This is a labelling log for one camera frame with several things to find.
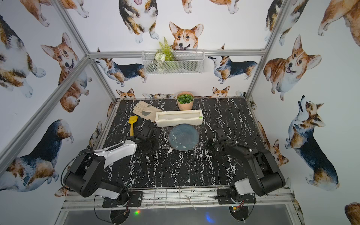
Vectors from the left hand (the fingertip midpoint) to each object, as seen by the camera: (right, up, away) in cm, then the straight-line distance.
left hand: (160, 144), depth 91 cm
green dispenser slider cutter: (+27, +17, +9) cm, 33 cm away
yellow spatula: (-25, +15, +15) cm, 33 cm away
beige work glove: (-16, +21, +22) cm, 34 cm away
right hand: (+28, -1, -1) cm, 28 cm away
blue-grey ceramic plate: (+15, +4, +2) cm, 16 cm away
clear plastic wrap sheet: (+4, +7, +9) cm, 12 cm away
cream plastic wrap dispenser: (+8, +17, +10) cm, 21 cm away
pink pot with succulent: (+16, +30, +10) cm, 35 cm away
